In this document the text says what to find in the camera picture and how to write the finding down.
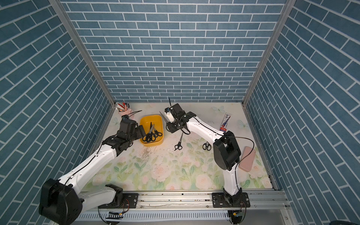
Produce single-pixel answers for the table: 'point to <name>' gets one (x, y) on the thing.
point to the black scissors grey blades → (151, 137)
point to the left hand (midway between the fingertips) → (142, 129)
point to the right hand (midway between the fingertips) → (172, 127)
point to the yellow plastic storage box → (145, 120)
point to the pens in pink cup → (123, 107)
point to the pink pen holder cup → (127, 112)
